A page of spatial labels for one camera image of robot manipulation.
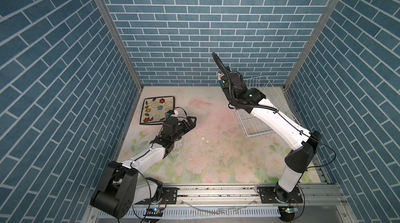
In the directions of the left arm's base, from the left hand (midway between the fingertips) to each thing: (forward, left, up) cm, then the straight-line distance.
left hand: (196, 122), depth 86 cm
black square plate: (+16, +29, -11) cm, 35 cm away
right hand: (+10, -21, +20) cm, 30 cm away
